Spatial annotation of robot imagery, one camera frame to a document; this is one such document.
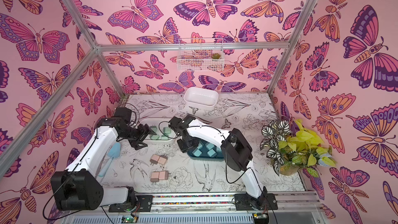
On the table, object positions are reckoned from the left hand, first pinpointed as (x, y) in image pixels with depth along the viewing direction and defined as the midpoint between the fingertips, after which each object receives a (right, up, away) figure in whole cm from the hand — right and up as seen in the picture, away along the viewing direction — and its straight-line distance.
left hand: (154, 136), depth 81 cm
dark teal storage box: (+27, -10, +7) cm, 30 cm away
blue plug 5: (+35, -10, +8) cm, 37 cm away
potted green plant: (+63, -2, -16) cm, 65 cm away
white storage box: (+24, +22, +37) cm, 49 cm away
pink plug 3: (0, -22, +1) cm, 22 cm away
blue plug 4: (+30, -11, +7) cm, 33 cm away
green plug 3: (+2, -4, +15) cm, 15 cm away
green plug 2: (-4, -3, +13) cm, 14 cm away
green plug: (+2, 0, +19) cm, 19 cm away
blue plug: (+22, -11, +7) cm, 25 cm away
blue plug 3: (+30, -7, +9) cm, 32 cm away
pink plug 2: (+3, -15, +6) cm, 16 cm away
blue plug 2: (+26, -6, +9) cm, 28 cm away
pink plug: (-2, -14, +6) cm, 16 cm away
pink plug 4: (+5, -21, +1) cm, 21 cm away
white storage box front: (+6, +6, -11) cm, 14 cm away
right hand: (+17, -8, +5) cm, 19 cm away
